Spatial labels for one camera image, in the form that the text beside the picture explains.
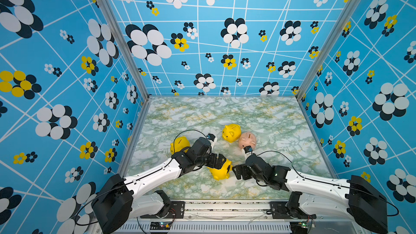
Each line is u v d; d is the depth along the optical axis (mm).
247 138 866
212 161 703
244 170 713
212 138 733
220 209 753
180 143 865
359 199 414
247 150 740
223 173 767
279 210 725
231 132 890
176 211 739
